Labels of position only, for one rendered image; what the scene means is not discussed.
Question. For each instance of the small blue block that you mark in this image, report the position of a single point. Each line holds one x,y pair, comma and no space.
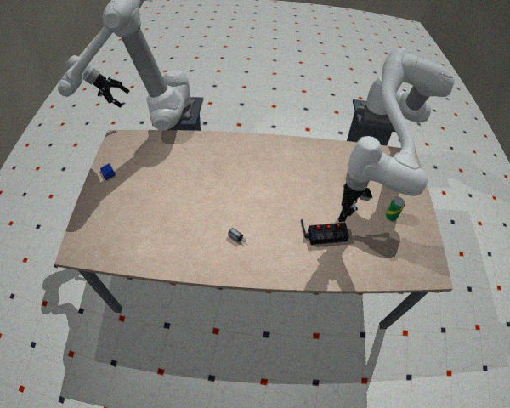
108,172

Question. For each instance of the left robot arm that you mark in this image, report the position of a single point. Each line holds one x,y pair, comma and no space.
367,161

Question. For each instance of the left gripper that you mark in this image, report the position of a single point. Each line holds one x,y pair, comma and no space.
349,202

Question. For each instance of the green drink can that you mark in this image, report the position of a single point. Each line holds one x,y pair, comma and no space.
395,208

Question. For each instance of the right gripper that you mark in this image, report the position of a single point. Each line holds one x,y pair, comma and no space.
105,86

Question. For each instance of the black power strip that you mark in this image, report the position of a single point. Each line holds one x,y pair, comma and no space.
327,233

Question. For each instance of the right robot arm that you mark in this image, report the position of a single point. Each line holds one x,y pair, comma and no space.
165,106

